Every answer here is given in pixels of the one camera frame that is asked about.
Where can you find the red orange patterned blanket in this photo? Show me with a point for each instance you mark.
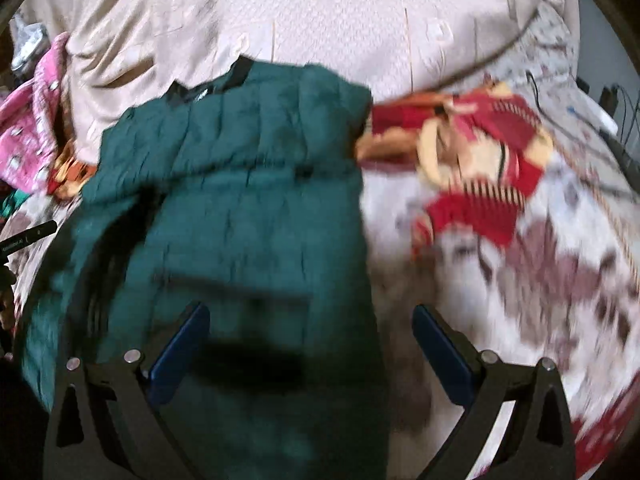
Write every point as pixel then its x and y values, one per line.
pixel 465 159

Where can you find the white floral bed sheet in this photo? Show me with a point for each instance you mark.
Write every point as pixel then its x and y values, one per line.
pixel 564 288

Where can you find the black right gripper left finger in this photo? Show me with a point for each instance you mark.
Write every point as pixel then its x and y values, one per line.
pixel 105 421

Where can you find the black power adapter with cable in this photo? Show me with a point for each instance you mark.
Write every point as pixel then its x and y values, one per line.
pixel 616 112

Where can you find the dark green puffer jacket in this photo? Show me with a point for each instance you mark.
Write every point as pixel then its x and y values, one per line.
pixel 290 382

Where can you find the pink floral blanket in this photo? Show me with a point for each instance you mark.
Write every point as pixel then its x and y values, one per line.
pixel 28 141

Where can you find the beige embossed quilt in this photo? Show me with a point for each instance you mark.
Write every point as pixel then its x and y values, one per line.
pixel 122 53

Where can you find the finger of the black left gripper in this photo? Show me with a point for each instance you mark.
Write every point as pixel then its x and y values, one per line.
pixel 28 237

